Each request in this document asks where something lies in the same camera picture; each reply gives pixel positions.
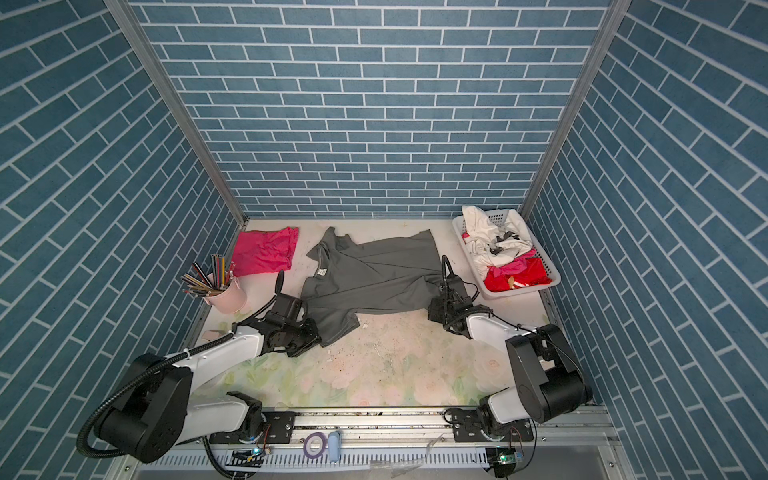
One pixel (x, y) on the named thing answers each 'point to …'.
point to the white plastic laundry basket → (501, 218)
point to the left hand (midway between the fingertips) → (325, 337)
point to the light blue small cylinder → (334, 446)
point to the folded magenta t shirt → (257, 251)
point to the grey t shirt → (352, 278)
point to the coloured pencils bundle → (201, 285)
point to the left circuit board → (249, 458)
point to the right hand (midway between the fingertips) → (432, 306)
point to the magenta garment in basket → (514, 266)
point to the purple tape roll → (324, 445)
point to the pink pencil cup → (232, 301)
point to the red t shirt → (533, 275)
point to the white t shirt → (492, 244)
